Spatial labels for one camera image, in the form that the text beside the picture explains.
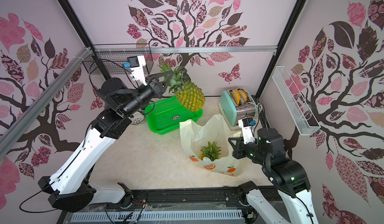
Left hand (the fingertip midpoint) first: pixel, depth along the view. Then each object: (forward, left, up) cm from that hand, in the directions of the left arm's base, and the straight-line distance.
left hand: (169, 75), depth 52 cm
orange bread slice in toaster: (+25, -41, -35) cm, 59 cm away
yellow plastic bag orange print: (-6, -9, -30) cm, 32 cm away
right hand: (-15, -23, -24) cm, 36 cm away
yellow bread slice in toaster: (+24, -35, -34) cm, 55 cm away
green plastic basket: (+22, +14, -53) cm, 59 cm away
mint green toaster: (+14, -31, -39) cm, 52 cm away
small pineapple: (-12, -17, -37) cm, 42 cm away
